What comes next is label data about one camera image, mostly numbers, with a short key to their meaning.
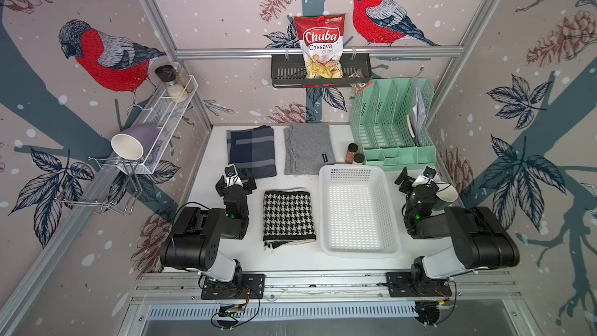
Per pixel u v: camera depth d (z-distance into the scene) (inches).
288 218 33.1
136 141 24.0
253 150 42.8
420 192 28.1
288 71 37.4
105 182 23.2
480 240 17.5
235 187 30.7
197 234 18.2
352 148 39.6
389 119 44.0
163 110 34.6
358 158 37.8
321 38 31.8
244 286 28.9
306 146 42.4
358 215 35.3
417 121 36.6
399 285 28.6
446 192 33.6
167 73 30.6
